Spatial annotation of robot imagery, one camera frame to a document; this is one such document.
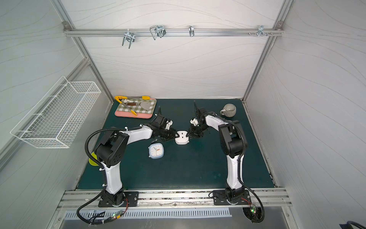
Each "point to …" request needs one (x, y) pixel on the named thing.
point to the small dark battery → (154, 140)
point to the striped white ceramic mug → (229, 110)
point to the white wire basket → (57, 118)
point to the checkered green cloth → (138, 105)
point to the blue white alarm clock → (156, 150)
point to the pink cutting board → (126, 114)
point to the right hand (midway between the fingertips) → (188, 135)
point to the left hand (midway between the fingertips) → (178, 137)
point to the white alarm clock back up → (182, 139)
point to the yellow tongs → (119, 98)
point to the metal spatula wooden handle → (146, 105)
